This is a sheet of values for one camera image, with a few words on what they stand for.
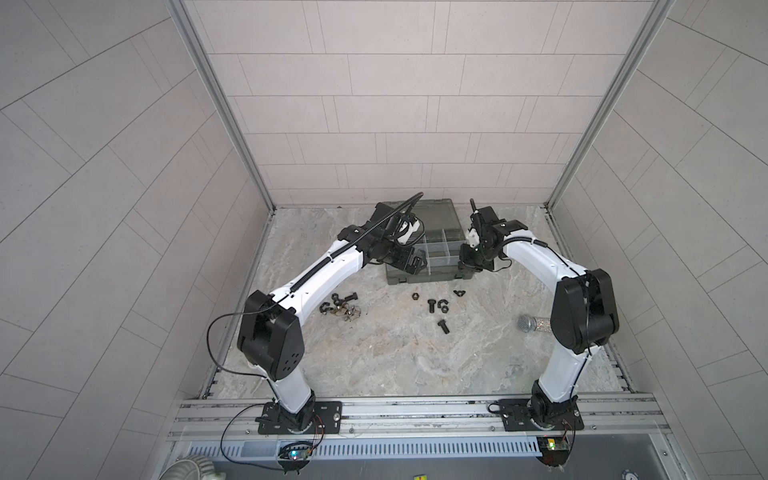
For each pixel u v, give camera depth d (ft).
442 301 2.99
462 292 3.07
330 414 2.33
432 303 2.94
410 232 2.41
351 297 2.98
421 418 2.37
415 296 3.01
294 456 2.11
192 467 1.94
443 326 2.81
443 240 3.36
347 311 2.88
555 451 2.23
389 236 2.18
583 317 1.56
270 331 1.41
